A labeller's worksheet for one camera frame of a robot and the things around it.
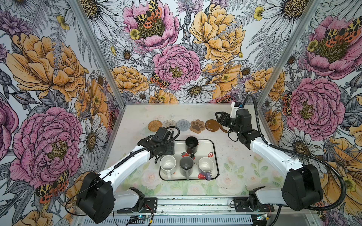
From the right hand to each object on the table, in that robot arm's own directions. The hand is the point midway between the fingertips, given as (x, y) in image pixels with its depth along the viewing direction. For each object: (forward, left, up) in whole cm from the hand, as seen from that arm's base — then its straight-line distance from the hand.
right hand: (218, 118), depth 84 cm
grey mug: (-20, +19, -20) cm, 34 cm away
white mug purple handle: (-19, +7, -21) cm, 29 cm away
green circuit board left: (-44, +42, -22) cm, 65 cm away
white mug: (-19, +30, -21) cm, 42 cm away
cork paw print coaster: (+12, +10, -23) cm, 27 cm away
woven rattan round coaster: (+13, +43, -22) cm, 49 cm away
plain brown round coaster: (+8, -8, -22) cm, 25 cm away
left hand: (-15, +30, -12) cm, 36 cm away
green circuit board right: (-46, -18, -23) cm, 54 cm away
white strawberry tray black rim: (-7, +5, -23) cm, 24 cm away
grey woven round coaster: (+12, +21, -22) cm, 33 cm away
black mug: (-6, +15, -19) cm, 25 cm away
